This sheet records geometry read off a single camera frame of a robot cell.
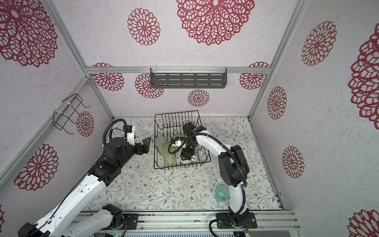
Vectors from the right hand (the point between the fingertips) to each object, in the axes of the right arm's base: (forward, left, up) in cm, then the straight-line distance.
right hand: (186, 149), depth 92 cm
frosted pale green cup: (+2, +15, +5) cm, 16 cm away
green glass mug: (-1, +4, +13) cm, 14 cm away
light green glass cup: (-5, +10, -4) cm, 12 cm away
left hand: (-6, +22, +17) cm, 28 cm away
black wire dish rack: (+22, +14, -2) cm, 26 cm away
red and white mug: (-6, -5, 0) cm, 8 cm away
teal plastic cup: (-23, -21, -9) cm, 32 cm away
